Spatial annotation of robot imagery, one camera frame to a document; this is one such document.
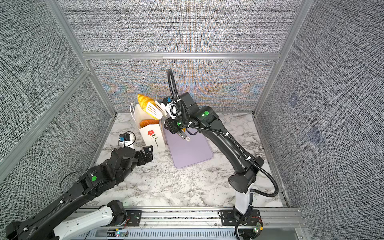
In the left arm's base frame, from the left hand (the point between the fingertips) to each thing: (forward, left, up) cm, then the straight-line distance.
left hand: (146, 149), depth 70 cm
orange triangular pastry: (+25, +6, -9) cm, 27 cm away
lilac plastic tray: (+12, -17, -26) cm, 33 cm away
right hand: (+9, -11, +8) cm, 16 cm away
